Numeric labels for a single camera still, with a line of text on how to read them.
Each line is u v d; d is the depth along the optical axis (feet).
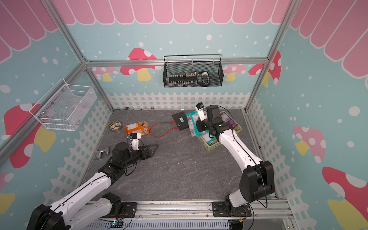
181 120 3.59
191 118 2.87
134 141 2.39
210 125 2.04
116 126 3.57
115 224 2.39
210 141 3.08
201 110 2.38
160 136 3.42
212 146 3.02
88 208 1.83
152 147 2.40
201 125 2.43
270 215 2.39
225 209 2.40
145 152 2.34
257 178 1.41
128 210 2.45
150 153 2.34
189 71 3.09
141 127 3.53
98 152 3.09
